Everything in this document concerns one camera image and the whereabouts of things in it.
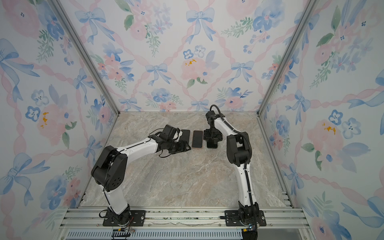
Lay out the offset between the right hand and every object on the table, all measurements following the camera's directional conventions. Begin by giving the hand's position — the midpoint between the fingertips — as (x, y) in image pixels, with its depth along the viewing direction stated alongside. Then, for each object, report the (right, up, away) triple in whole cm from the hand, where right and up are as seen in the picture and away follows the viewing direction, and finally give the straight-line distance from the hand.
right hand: (211, 138), depth 104 cm
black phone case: (-1, -4, -3) cm, 5 cm away
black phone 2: (-9, 0, -2) cm, 10 cm away
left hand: (-16, -5, -14) cm, 22 cm away
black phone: (-18, +2, +4) cm, 19 cm away
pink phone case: (-10, -1, -2) cm, 10 cm away
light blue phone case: (-18, +2, +4) cm, 19 cm away
